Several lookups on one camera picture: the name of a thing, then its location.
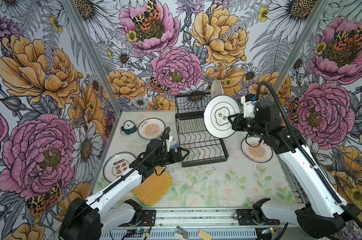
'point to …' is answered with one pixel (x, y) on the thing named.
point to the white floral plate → (216, 88)
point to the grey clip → (181, 234)
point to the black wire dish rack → (202, 145)
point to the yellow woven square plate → (154, 188)
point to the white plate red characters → (116, 164)
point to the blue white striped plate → (173, 144)
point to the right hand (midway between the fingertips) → (229, 123)
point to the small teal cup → (129, 128)
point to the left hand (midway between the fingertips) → (183, 158)
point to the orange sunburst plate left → (151, 128)
